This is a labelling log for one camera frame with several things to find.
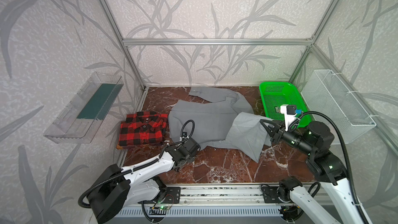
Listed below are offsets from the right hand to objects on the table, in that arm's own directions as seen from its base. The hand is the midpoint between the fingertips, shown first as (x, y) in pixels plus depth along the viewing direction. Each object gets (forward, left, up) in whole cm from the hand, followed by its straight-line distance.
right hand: (260, 116), depth 63 cm
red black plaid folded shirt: (+9, +60, -26) cm, 66 cm away
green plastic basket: (+42, -28, -34) cm, 61 cm away
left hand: (-1, +33, -31) cm, 46 cm away
